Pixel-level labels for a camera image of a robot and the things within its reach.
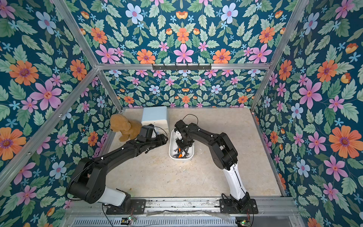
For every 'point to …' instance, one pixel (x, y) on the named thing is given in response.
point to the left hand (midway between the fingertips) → (166, 138)
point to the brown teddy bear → (131, 129)
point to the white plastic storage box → (172, 145)
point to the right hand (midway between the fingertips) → (182, 145)
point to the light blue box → (157, 116)
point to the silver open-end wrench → (186, 153)
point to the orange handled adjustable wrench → (179, 151)
